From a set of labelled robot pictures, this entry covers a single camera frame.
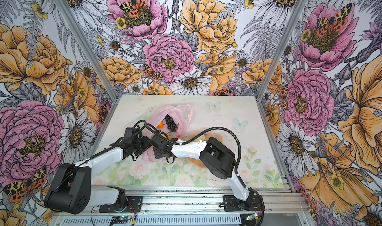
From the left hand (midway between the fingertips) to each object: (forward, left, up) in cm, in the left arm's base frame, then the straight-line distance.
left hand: (150, 148), depth 91 cm
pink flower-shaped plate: (-9, -28, 0) cm, 30 cm away
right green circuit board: (-35, -53, -3) cm, 64 cm away
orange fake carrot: (+16, -4, +1) cm, 17 cm away
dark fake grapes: (+18, -11, 0) cm, 21 cm away
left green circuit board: (-34, +9, -3) cm, 36 cm away
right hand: (-4, -7, -1) cm, 8 cm away
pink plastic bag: (+20, -18, +6) cm, 28 cm away
